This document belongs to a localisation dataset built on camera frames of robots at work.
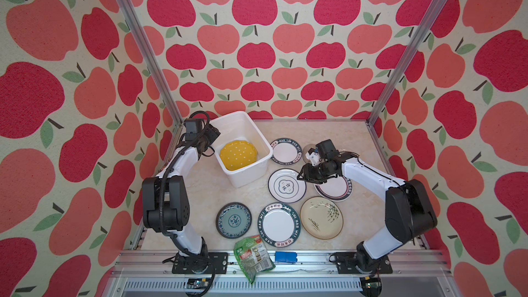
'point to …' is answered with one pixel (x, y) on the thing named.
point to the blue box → (289, 257)
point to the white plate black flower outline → (284, 187)
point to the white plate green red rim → (336, 189)
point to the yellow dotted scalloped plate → (236, 155)
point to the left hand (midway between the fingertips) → (217, 134)
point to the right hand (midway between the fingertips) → (302, 181)
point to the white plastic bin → (240, 126)
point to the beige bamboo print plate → (322, 218)
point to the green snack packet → (252, 256)
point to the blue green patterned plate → (234, 220)
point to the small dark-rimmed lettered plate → (286, 151)
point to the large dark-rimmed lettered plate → (279, 225)
